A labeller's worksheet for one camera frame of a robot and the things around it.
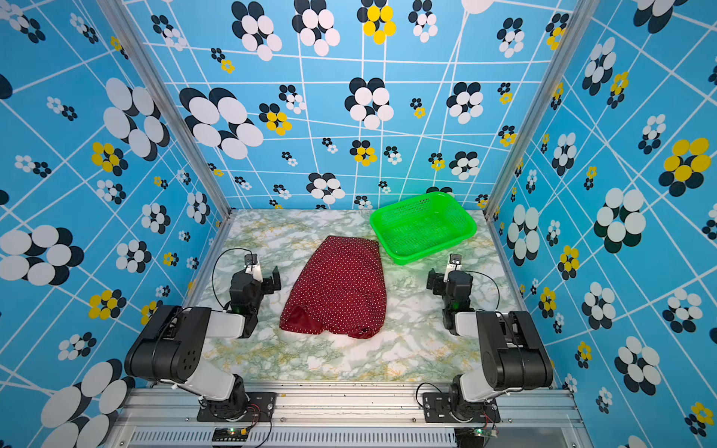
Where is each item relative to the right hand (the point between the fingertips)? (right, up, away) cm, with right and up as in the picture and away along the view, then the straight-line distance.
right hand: (452, 270), depth 94 cm
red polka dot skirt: (-39, -7, +2) cm, 40 cm away
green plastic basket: (-8, +16, +22) cm, 29 cm away
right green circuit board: (-2, -39, -24) cm, 46 cm away
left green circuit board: (-65, -40, -21) cm, 79 cm away
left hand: (-64, +1, 0) cm, 64 cm away
